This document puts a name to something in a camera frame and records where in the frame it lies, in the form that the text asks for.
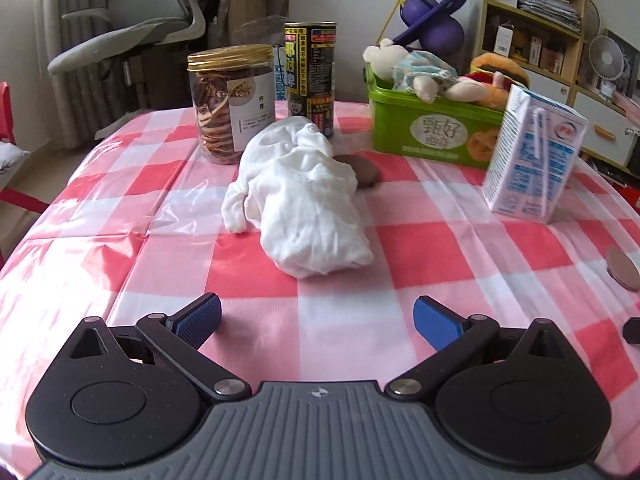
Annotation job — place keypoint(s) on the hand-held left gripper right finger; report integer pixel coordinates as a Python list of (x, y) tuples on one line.
[(437, 322)]

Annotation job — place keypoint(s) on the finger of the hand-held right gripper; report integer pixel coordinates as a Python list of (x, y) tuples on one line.
[(625, 267), (632, 331)]

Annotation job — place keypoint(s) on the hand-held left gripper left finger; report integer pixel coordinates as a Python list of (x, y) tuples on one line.
[(195, 317)]

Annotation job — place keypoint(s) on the white cloth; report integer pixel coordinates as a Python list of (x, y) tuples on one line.
[(300, 200)]

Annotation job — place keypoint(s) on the green plastic bin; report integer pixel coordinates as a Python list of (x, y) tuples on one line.
[(425, 130)]

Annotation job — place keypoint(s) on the burger plush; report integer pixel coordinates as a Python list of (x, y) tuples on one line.
[(500, 67)]

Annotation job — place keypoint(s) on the rabbit doll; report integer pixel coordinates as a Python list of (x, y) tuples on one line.
[(422, 67)]

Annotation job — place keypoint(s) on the pink white checked tablecloth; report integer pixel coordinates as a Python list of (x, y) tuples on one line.
[(425, 240)]

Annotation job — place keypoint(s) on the blue white milk carton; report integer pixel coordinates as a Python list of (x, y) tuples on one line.
[(530, 160)]

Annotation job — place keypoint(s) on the low wooden drawer cabinet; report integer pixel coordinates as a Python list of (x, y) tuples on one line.
[(600, 125)]

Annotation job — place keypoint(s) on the brown round pebble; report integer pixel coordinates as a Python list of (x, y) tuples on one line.
[(360, 170)]

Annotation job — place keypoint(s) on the white desk fan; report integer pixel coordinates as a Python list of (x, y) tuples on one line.
[(606, 60)]

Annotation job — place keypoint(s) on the clear jar with gold lid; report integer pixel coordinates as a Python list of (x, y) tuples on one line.
[(230, 105)]

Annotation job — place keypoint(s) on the tall wooden shelf cabinet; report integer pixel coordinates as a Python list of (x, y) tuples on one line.
[(535, 45)]

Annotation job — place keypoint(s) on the deer print cushion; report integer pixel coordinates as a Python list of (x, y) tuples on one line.
[(12, 160)]

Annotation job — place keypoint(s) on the grey round fan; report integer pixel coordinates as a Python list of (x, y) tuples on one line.
[(591, 20)]

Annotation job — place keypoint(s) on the beige curtain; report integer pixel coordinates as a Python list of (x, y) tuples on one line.
[(75, 90)]

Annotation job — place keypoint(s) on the black drink can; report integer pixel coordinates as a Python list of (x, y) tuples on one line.
[(312, 80)]

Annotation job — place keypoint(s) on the stack of papers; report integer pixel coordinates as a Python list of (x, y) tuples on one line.
[(550, 5)]

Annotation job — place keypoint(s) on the red chair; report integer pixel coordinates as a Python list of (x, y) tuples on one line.
[(6, 110)]

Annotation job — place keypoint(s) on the grey white office chair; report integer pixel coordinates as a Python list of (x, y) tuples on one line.
[(130, 35)]

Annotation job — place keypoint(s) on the clear plastic bag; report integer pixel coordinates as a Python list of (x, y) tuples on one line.
[(260, 32)]

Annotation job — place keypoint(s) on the purple bouncing ball toy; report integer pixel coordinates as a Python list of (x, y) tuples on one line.
[(435, 30)]

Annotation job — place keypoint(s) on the yellow stick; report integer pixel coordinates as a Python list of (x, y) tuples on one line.
[(392, 17)]

